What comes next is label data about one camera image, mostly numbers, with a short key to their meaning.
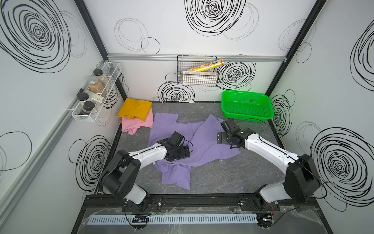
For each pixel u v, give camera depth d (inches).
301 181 16.4
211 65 35.0
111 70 37.0
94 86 27.4
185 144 29.7
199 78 34.2
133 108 40.2
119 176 17.3
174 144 27.7
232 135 25.6
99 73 28.9
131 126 39.3
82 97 24.4
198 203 29.7
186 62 37.7
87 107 24.0
